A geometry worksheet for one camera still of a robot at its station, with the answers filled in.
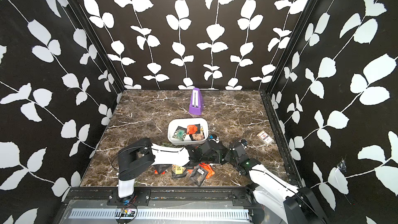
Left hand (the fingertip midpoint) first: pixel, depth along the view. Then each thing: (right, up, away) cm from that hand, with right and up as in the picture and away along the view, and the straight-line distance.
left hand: (227, 156), depth 82 cm
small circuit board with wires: (-49, -22, -12) cm, 55 cm away
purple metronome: (-17, +30, +19) cm, 39 cm away
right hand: (0, +1, +6) cm, 6 cm away
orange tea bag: (-9, -8, 0) cm, 12 cm away
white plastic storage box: (-22, +11, +14) cm, 29 cm away
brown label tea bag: (-16, +8, +13) cm, 22 cm away
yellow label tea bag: (-26, -7, 0) cm, 27 cm away
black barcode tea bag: (-16, -9, -2) cm, 18 cm away
